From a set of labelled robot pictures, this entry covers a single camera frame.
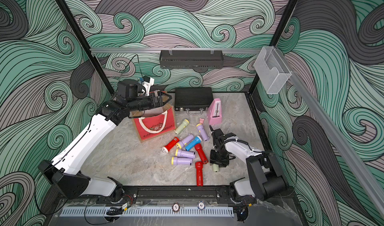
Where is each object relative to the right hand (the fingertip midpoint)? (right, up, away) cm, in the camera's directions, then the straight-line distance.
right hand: (213, 165), depth 83 cm
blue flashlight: (-9, +12, +6) cm, 17 cm away
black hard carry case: (-11, +38, +26) cm, 47 cm away
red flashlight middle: (-6, +4, 0) cm, 7 cm away
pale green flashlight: (+1, 0, -3) cm, 3 cm away
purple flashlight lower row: (-21, +3, -2) cm, 22 cm away
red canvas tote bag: (-32, +26, -3) cm, 41 cm away
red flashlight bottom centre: (-8, +1, -4) cm, 9 cm away
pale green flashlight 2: (-17, +22, +15) cm, 31 cm away
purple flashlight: (-6, +19, +12) cm, 24 cm away
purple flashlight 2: (-19, +10, +6) cm, 22 cm away
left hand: (-24, +38, -16) cm, 48 cm away
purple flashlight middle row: (-13, +6, 0) cm, 14 cm away
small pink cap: (-5, +24, +18) cm, 30 cm away
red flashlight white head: (-26, +9, +6) cm, 28 cm away
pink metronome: (+3, +28, +14) cm, 31 cm away
